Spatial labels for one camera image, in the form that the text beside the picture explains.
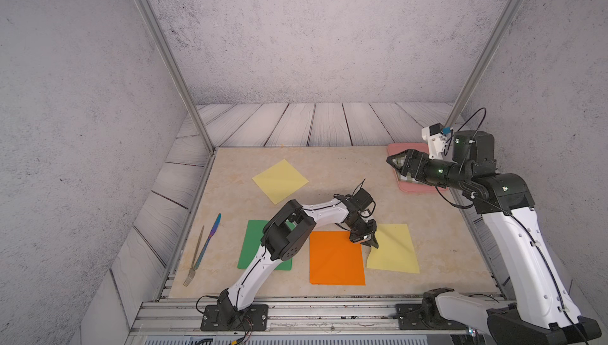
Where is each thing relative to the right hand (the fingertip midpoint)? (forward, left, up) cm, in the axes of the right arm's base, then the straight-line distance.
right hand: (397, 162), depth 63 cm
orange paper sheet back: (-12, +15, -38) cm, 43 cm away
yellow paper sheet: (+23, +38, -38) cm, 59 cm away
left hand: (-9, -2, -36) cm, 37 cm away
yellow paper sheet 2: (-8, -7, -38) cm, 40 cm away
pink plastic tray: (+45, -17, -40) cm, 62 cm away
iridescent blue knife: (-7, +63, -38) cm, 74 cm away
